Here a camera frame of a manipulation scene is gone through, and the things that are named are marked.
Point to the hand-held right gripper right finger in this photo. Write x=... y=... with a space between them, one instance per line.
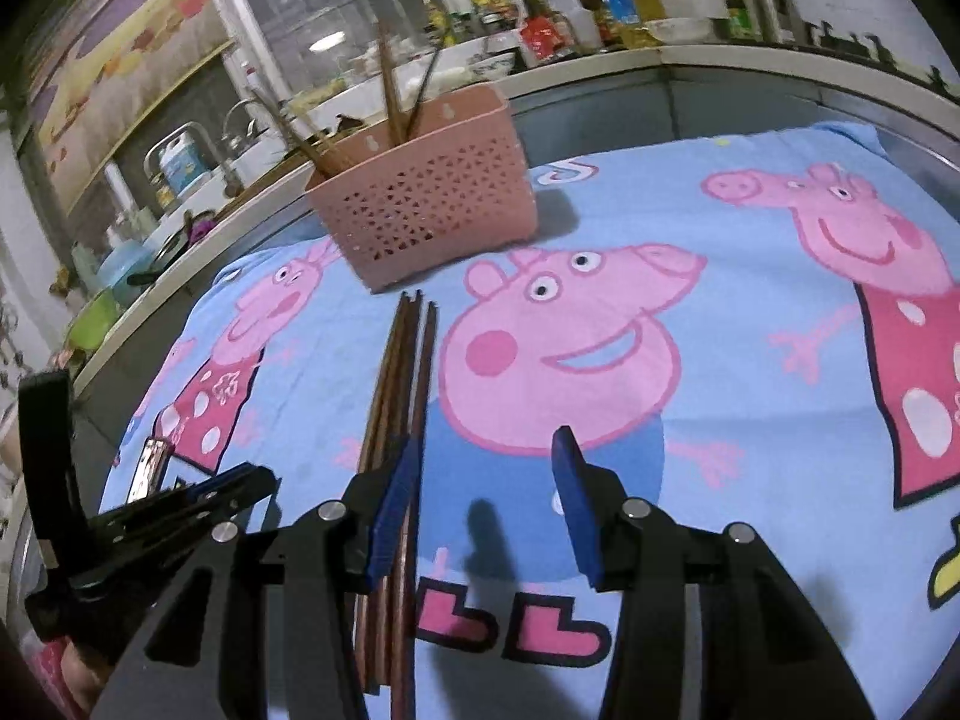
x=581 y=517

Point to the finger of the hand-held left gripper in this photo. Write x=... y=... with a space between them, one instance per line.
x=195 y=526
x=217 y=487

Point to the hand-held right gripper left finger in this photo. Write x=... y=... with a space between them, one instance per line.
x=394 y=517

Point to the bundle of wooden chopsticks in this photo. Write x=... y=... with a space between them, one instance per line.
x=397 y=375

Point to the pink plastic basket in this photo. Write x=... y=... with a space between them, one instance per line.
x=427 y=210

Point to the person's left hand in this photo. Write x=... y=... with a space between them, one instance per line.
x=84 y=679

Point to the smartphone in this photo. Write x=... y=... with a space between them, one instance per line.
x=148 y=469

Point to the green plastic basin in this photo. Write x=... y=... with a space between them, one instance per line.
x=91 y=319

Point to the cartoon pig printed blanket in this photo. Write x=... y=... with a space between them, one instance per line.
x=750 y=405

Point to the blue plastic container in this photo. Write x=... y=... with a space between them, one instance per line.
x=124 y=270

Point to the black pan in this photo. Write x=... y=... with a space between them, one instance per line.
x=161 y=255

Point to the purple cloth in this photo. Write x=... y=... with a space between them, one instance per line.
x=199 y=226

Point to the white jug with blue label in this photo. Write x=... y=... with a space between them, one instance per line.
x=184 y=165

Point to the tall chrome faucet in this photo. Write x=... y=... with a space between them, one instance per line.
x=214 y=157

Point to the curved chrome faucet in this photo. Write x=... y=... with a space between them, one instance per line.
x=240 y=116

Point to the patterned ceramic bowl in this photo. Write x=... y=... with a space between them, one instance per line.
x=491 y=66

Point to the red packet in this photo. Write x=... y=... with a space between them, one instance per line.
x=544 y=37

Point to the white plastic jug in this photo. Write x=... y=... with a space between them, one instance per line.
x=574 y=22

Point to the white bowl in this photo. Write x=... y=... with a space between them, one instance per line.
x=675 y=30

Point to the green glass bottle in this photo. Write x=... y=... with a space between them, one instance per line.
x=733 y=7

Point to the steel thermos flask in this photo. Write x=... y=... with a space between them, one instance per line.
x=772 y=4

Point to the gas stove grates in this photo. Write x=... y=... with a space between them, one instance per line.
x=862 y=45

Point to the wall poster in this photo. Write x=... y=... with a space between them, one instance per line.
x=112 y=67

